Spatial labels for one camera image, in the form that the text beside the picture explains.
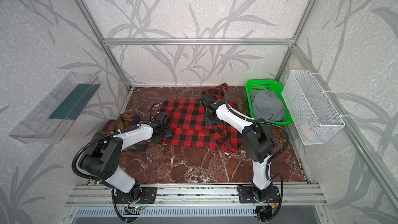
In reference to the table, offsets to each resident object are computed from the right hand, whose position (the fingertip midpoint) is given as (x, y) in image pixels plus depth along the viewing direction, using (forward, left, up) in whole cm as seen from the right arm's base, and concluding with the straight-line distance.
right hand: (211, 114), depth 94 cm
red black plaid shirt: (-5, +15, -8) cm, 17 cm away
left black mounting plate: (-42, +32, -6) cm, 53 cm away
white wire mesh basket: (-18, -41, +26) cm, 52 cm away
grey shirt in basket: (+10, -37, -3) cm, 39 cm away
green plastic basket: (+29, -31, -4) cm, 43 cm away
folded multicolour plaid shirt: (-1, +56, -6) cm, 56 cm away
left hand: (-8, +27, -7) cm, 29 cm away
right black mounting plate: (-42, -16, -8) cm, 45 cm away
